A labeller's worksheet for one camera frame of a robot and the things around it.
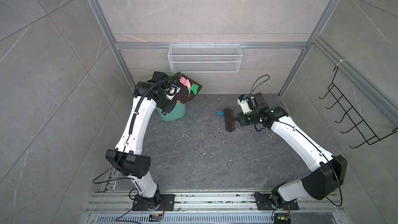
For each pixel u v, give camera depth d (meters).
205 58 1.01
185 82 0.79
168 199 0.73
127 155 0.42
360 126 0.64
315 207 0.73
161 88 0.51
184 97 0.79
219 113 1.10
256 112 0.59
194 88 0.79
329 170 0.40
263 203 0.73
